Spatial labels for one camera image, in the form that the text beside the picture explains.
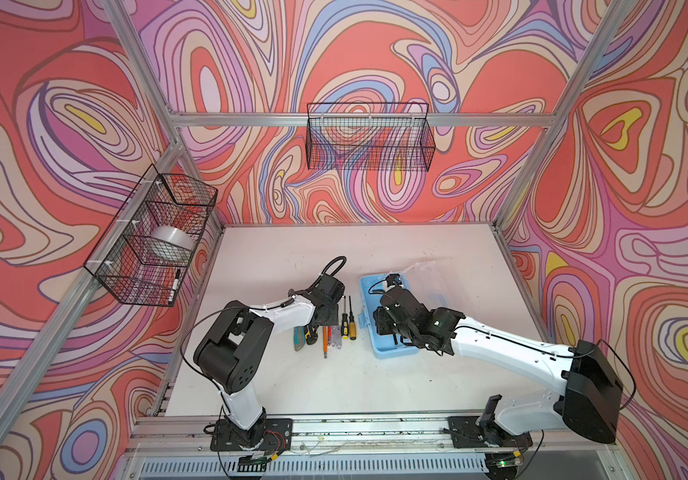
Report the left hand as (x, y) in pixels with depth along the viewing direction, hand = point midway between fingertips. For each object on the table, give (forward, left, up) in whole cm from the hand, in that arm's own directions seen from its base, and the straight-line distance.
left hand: (332, 314), depth 95 cm
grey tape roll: (+1, +38, +34) cm, 50 cm away
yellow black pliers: (-8, +6, +2) cm, 10 cm away
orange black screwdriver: (-10, +2, +1) cm, 10 cm away
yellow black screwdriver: (-4, -7, 0) cm, 8 cm away
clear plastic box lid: (+6, -31, +8) cm, 32 cm away
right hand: (-8, -14, +11) cm, 20 cm away
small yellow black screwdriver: (-4, -4, +2) cm, 6 cm away
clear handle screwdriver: (-9, -2, +2) cm, 9 cm away
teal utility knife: (-8, +10, +1) cm, 13 cm away
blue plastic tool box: (-10, -11, +31) cm, 34 cm away
